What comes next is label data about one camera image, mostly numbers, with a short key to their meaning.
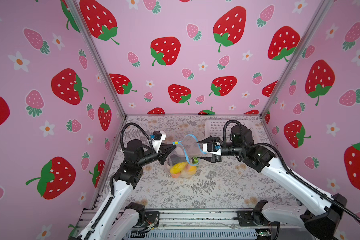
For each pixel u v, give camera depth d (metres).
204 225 0.73
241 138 0.50
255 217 0.66
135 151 0.53
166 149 0.63
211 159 0.58
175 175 0.84
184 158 0.64
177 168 0.82
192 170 0.80
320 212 0.39
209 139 0.60
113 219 0.44
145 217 0.74
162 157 0.60
